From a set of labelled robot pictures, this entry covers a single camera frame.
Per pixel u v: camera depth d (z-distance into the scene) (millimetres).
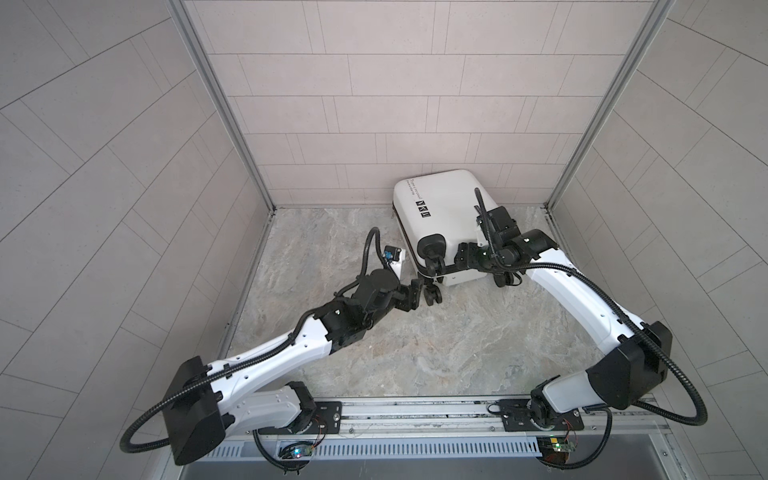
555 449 678
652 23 723
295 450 644
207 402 385
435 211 904
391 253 618
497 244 593
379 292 523
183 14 711
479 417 724
